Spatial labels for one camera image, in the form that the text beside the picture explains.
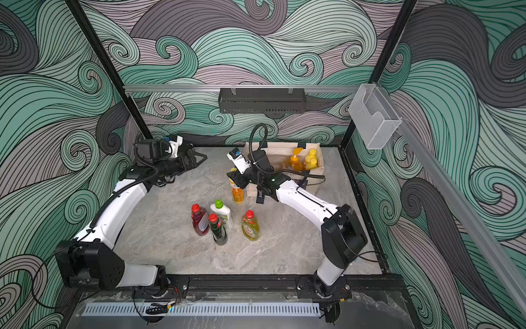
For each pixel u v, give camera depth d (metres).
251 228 0.77
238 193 0.88
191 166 0.68
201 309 0.70
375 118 0.79
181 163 0.68
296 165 0.89
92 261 0.40
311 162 0.85
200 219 0.78
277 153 0.90
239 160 0.69
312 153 0.87
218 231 0.74
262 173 0.62
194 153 0.71
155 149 0.61
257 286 0.74
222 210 0.78
